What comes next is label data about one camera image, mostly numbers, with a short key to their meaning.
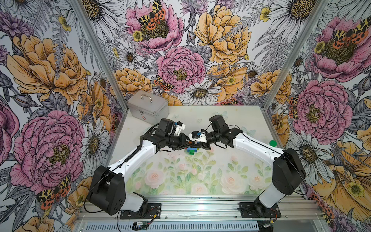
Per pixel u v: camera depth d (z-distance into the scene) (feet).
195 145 2.48
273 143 2.92
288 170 1.48
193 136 2.18
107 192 1.36
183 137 2.35
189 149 3.09
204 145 2.35
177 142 2.35
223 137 2.10
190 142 2.54
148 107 3.37
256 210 2.21
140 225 2.36
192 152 3.09
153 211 2.40
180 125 2.52
